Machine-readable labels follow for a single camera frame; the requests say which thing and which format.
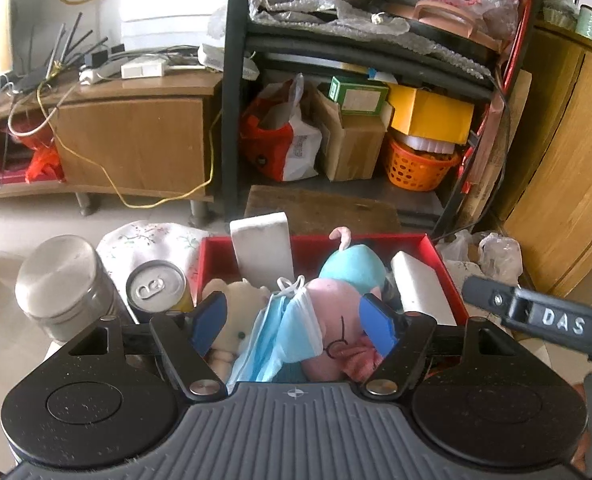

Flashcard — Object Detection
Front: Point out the brown cardboard box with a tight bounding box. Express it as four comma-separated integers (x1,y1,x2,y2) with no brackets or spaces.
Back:
305,82,386,182

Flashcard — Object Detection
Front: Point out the white sponge block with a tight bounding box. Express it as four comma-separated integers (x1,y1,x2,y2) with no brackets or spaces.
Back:
230,211,295,290
390,252,456,326

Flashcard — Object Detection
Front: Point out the bubble wrap sheet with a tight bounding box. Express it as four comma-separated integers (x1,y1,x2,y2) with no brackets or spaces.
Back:
248,0,491,80

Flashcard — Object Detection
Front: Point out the pink pot lid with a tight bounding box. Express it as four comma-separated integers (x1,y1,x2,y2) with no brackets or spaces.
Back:
383,0,502,53

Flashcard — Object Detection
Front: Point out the green carton box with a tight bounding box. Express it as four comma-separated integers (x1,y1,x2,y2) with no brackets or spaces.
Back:
328,76,389,116

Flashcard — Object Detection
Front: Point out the yellow cable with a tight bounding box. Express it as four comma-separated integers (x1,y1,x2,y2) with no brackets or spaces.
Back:
35,0,225,212

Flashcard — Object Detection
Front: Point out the white power strip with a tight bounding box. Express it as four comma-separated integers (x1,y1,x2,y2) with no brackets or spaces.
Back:
79,54,168,86

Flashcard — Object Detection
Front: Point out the red cardboard box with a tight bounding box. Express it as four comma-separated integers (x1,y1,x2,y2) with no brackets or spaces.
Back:
195,233,472,331

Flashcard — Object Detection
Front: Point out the black wifi router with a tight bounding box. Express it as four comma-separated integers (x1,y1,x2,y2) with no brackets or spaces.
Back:
14,12,108,96

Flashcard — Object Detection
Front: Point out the steel lidded canister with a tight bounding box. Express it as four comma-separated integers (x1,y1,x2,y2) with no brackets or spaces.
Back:
15,235,128,344

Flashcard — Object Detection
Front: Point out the pink pig plush blue dress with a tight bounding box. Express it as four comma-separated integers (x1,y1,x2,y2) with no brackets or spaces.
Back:
301,226,387,382

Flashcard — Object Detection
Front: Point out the yellow box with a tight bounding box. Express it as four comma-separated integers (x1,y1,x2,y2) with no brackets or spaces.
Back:
387,84,474,145

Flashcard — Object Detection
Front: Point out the wooden cabinet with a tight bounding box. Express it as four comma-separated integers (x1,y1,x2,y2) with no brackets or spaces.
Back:
492,22,592,304

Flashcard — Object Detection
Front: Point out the wooden TV stand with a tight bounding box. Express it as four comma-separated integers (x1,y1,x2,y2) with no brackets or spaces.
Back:
0,70,222,226

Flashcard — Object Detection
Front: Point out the blue face mask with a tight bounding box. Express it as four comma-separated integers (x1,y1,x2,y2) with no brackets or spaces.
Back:
226,275,323,392

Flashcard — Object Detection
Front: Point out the red white shopping bag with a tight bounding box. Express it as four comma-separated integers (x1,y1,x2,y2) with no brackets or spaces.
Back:
238,74,322,182

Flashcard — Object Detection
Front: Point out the white plastic bag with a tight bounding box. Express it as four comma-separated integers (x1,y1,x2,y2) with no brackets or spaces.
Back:
436,230,523,289

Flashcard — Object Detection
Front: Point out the orange plastic basket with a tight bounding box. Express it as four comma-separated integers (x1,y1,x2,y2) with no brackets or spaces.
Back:
381,134,460,192

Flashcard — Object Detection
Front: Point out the floral tablecloth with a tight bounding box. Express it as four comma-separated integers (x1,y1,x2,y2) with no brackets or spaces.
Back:
96,220,210,304

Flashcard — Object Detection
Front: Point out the blue yellow drink can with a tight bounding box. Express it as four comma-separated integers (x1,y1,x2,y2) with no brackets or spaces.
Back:
125,260,194,323

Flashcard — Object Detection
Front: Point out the black metal shelf rack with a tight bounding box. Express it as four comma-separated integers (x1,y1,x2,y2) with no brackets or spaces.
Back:
221,0,539,240

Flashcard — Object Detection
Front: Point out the cream bear plush toy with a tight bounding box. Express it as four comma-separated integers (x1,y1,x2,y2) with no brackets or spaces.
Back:
203,278,271,382

